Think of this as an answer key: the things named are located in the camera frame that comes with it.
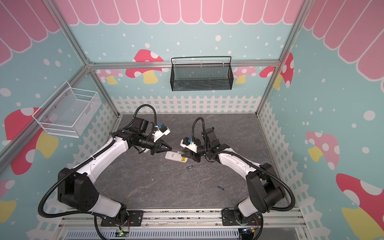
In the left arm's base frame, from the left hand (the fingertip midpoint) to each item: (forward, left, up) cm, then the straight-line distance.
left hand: (169, 151), depth 77 cm
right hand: (+2, -7, -4) cm, 8 cm away
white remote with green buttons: (+6, -1, -17) cm, 18 cm away
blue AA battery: (0, -10, -19) cm, 22 cm away
